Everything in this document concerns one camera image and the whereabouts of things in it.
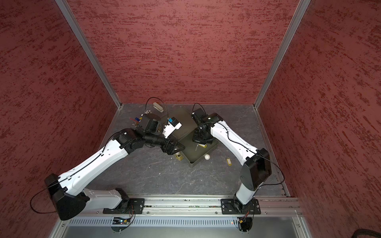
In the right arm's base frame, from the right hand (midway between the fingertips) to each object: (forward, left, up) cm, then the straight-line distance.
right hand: (198, 144), depth 80 cm
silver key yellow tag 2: (-1, -3, -1) cm, 3 cm away
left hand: (-6, +10, +10) cm, 15 cm away
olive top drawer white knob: (-4, +2, -2) cm, 4 cm away
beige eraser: (+42, +31, -13) cm, 54 cm away
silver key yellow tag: (-4, -19, -16) cm, 25 cm away
